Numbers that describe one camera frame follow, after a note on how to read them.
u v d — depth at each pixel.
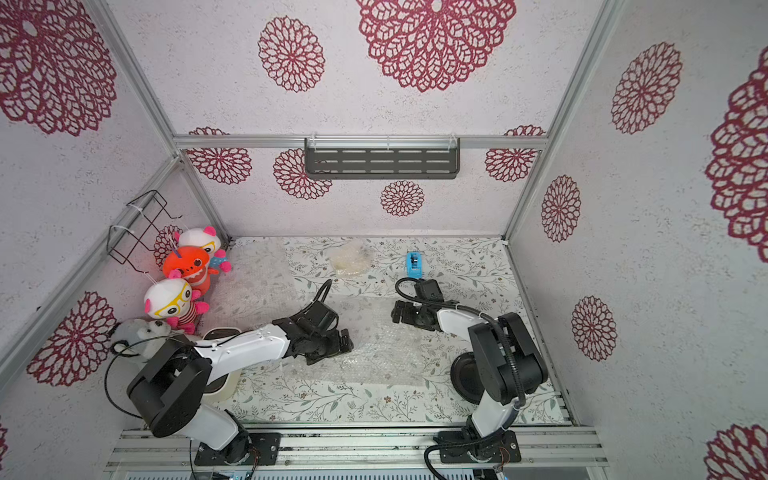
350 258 1.10
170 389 0.44
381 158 0.94
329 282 0.78
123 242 0.73
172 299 0.80
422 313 0.83
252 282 1.07
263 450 0.73
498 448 0.68
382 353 0.90
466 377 0.88
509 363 0.43
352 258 1.10
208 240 0.95
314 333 0.69
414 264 1.09
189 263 0.88
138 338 0.73
